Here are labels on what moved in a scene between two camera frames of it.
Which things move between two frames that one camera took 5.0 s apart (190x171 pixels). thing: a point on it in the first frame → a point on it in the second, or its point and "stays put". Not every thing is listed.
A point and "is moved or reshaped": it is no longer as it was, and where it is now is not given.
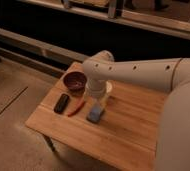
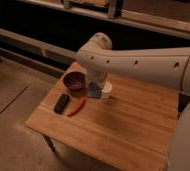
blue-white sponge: [94, 113] is moved or reshaped
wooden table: [118, 131] stays put
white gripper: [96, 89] → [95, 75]
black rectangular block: [61, 103] stays put
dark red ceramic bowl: [75, 81] stays put
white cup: [109, 86] stays put
